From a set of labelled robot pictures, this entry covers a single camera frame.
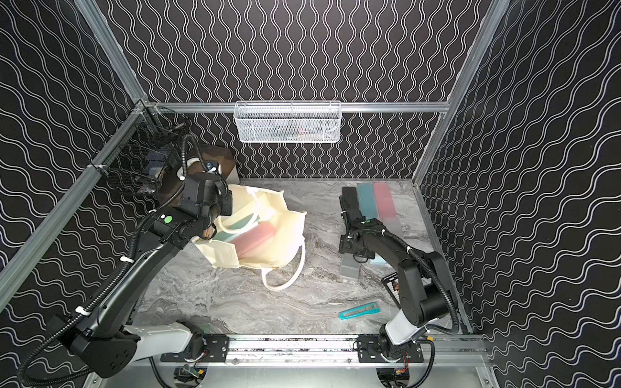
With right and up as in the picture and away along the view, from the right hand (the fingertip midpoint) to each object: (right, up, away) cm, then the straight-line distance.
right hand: (355, 249), depth 91 cm
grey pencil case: (-2, -6, +1) cm, 7 cm away
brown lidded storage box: (-64, +36, +8) cm, 74 cm away
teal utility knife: (+2, -19, -9) cm, 21 cm away
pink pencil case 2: (-39, +4, +2) cm, 39 cm away
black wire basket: (-81, +37, +1) cm, 89 cm away
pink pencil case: (+18, +19, +23) cm, 35 cm away
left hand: (-43, +22, -21) cm, 53 cm away
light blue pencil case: (+7, -2, -9) cm, 11 cm away
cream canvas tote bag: (-34, +15, +17) cm, 41 cm away
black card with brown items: (+12, -11, -5) cm, 17 cm away
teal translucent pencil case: (+10, +19, +22) cm, 30 cm away
